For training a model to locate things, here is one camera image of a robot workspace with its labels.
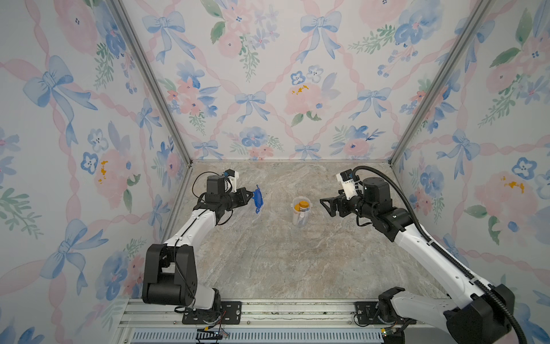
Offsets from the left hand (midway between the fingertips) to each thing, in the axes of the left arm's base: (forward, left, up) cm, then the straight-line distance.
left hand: (253, 192), depth 87 cm
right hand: (-6, -30, +7) cm, 32 cm away
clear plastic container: (-6, -20, -11) cm, 23 cm away
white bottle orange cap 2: (-5, -18, -4) cm, 19 cm away
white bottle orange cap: (-3, -21, -5) cm, 22 cm away
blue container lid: (+2, -1, -5) cm, 6 cm away
